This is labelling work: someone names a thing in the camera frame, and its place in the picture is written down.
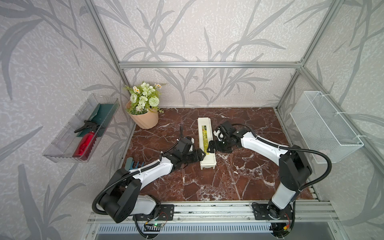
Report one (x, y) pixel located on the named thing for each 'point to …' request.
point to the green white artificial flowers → (144, 99)
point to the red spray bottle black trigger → (85, 147)
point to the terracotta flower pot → (148, 120)
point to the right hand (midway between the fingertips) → (212, 150)
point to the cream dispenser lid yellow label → (205, 136)
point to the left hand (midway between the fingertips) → (201, 155)
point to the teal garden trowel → (128, 163)
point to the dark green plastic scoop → (100, 116)
